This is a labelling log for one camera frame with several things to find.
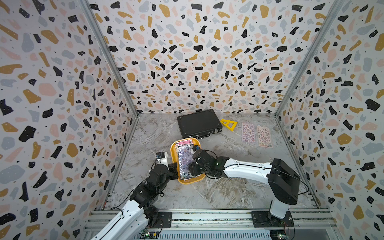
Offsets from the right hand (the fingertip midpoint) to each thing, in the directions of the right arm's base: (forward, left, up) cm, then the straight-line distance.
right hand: (189, 168), depth 83 cm
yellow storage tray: (+10, -4, +10) cm, 15 cm away
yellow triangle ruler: (+42, -27, -9) cm, 51 cm away
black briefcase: (+35, -4, -3) cm, 35 cm away
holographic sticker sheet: (+8, +3, +6) cm, 10 cm away
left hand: (0, +5, +5) cm, 8 cm away
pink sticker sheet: (+34, -40, -10) cm, 53 cm away
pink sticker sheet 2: (+31, -52, -11) cm, 61 cm away
